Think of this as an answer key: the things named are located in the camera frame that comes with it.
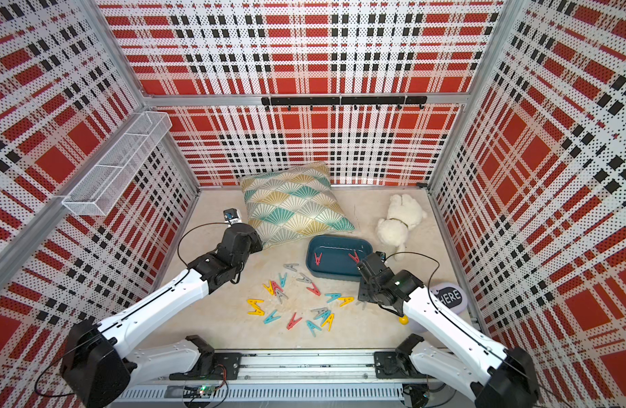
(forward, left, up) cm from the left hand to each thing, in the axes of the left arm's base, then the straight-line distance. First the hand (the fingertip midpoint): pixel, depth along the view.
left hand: (255, 231), depth 82 cm
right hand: (-17, -38, -10) cm, 42 cm away
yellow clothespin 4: (-12, -3, -18) cm, 22 cm away
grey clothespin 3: (-20, -21, -18) cm, 35 cm away
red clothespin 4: (-13, -19, -19) cm, 30 cm away
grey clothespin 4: (-14, -7, -18) cm, 24 cm away
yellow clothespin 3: (-23, -24, -18) cm, 38 cm away
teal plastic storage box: (-1, -26, -15) cm, 31 cm away
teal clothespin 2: (-9, -7, -18) cm, 22 cm away
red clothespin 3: (-24, -12, -19) cm, 32 cm away
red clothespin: (-1, -20, -18) cm, 27 cm away
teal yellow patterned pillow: (+16, -11, -4) cm, 19 cm away
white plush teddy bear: (+16, -54, -12) cm, 58 cm away
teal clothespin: (-15, -26, -18) cm, 35 cm away
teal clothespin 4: (-25, -18, -19) cm, 36 cm away
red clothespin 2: (0, -34, -18) cm, 39 cm away
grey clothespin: (-3, -9, -19) cm, 21 cm away
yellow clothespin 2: (-20, 0, -18) cm, 27 cm away
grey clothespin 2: (-9, -15, -18) cm, 25 cm away
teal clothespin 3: (-22, -5, -18) cm, 29 cm away
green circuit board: (-42, +10, -17) cm, 46 cm away
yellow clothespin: (-16, -30, -19) cm, 39 cm away
